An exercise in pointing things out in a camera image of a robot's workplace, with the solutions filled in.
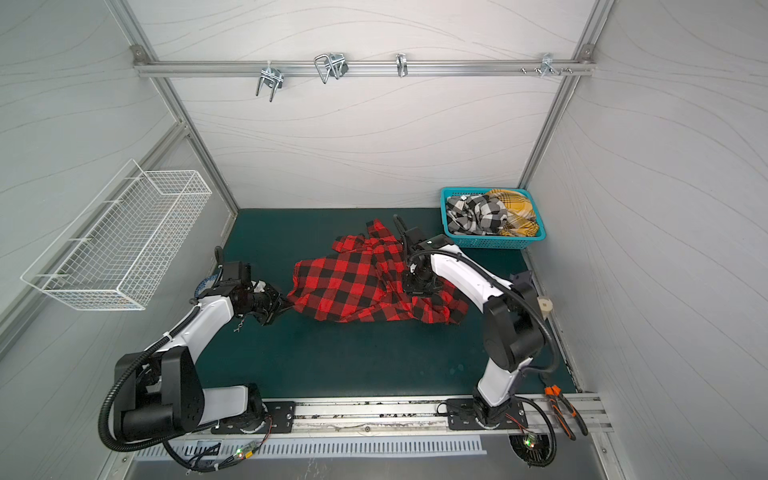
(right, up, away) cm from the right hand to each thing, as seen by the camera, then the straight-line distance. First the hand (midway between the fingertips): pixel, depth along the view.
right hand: (416, 287), depth 87 cm
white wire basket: (-71, +11, -21) cm, 75 cm away
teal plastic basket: (+28, +13, +15) cm, 34 cm away
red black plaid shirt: (-17, 0, +9) cm, 19 cm away
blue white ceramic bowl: (-66, 0, +6) cm, 66 cm away
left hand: (-35, -3, 0) cm, 35 cm away
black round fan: (+28, -37, -15) cm, 49 cm away
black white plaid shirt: (+24, +23, +21) cm, 39 cm away
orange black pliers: (+35, -25, -11) cm, 45 cm away
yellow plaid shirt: (+39, +20, +17) cm, 47 cm away
